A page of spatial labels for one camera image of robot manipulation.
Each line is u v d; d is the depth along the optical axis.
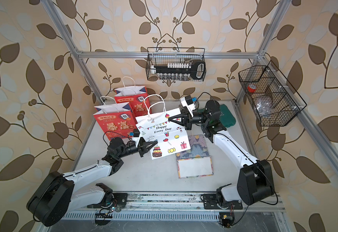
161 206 0.74
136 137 0.66
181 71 0.85
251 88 0.81
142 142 0.69
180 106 0.59
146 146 0.70
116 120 0.84
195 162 0.85
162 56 0.91
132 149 0.68
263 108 0.70
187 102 0.58
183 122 0.63
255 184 0.41
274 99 0.72
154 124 0.64
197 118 0.62
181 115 0.62
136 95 0.89
